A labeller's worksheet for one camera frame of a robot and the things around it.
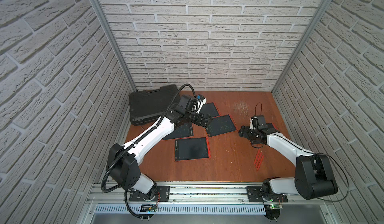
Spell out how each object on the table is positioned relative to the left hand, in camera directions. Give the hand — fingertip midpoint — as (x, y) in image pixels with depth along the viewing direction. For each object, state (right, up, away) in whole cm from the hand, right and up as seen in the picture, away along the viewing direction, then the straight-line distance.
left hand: (208, 115), depth 78 cm
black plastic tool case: (-41, +5, +25) cm, 48 cm away
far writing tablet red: (+4, +3, +36) cm, 36 cm away
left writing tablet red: (-14, -11, +19) cm, 27 cm away
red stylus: (+30, -25, +9) cm, 40 cm away
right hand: (+25, -12, +13) cm, 31 cm away
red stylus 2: (+30, -26, +7) cm, 41 cm away
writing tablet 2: (+45, -10, +22) cm, 51 cm away
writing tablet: (+10, -8, +23) cm, 26 cm away
